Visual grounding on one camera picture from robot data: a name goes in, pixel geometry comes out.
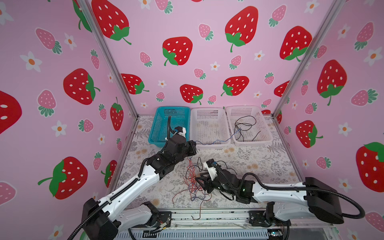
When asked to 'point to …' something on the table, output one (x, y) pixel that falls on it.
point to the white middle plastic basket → (209, 127)
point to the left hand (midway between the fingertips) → (198, 142)
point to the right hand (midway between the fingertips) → (195, 177)
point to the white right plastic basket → (248, 125)
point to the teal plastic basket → (179, 116)
